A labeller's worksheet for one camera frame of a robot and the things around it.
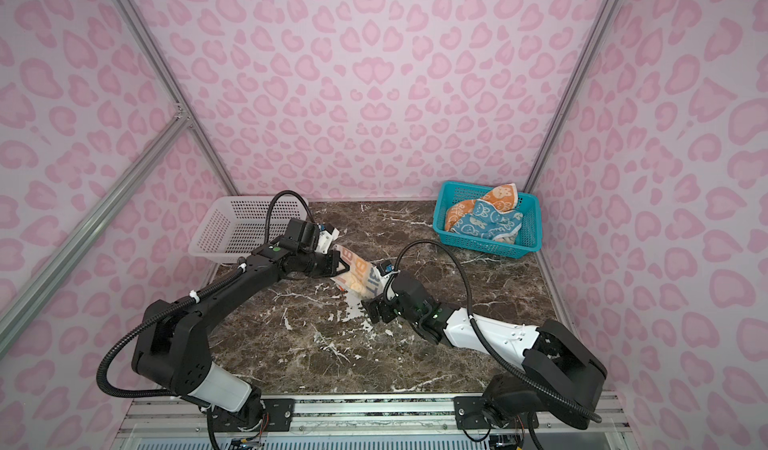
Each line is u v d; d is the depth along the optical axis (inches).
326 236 31.4
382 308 28.3
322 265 29.7
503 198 42.0
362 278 35.1
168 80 33.2
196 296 18.5
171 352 17.2
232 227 44.3
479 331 20.0
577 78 33.3
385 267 28.2
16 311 19.8
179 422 29.0
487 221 43.3
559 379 16.3
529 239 43.3
